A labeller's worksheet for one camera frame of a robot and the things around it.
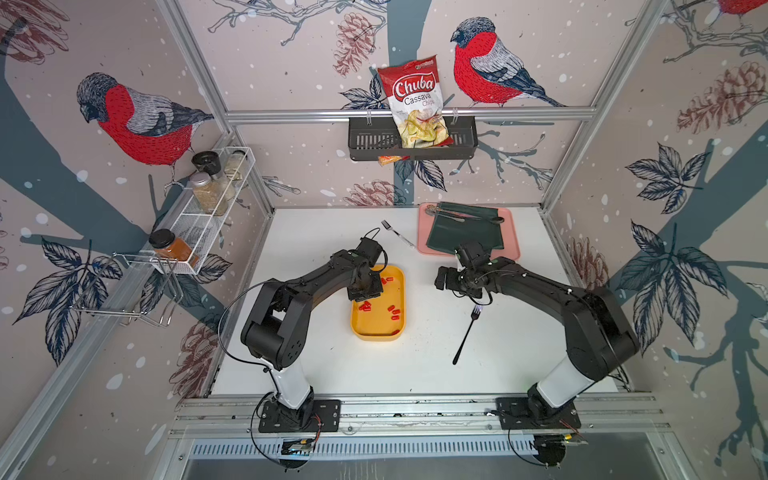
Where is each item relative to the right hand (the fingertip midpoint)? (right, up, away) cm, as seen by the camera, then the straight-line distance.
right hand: (445, 283), depth 92 cm
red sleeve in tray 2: (-16, -9, 0) cm, 19 cm away
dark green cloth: (+5, +15, +20) cm, 25 cm away
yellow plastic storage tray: (-20, -10, -2) cm, 22 cm away
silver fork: (-19, +18, +23) cm, 35 cm away
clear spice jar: (-63, +36, -7) cm, 72 cm away
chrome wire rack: (-69, +5, -34) cm, 77 cm away
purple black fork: (+10, -10, 0) cm, 14 cm away
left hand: (-21, -2, 0) cm, 21 cm away
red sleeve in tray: (-25, -8, +1) cm, 26 cm away
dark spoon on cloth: (+1, +26, +30) cm, 39 cm away
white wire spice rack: (-68, +18, -17) cm, 72 cm away
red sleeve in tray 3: (-16, -11, -1) cm, 19 cm away
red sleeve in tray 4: (-20, -1, +7) cm, 21 cm away
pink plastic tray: (+27, +9, +15) cm, 32 cm away
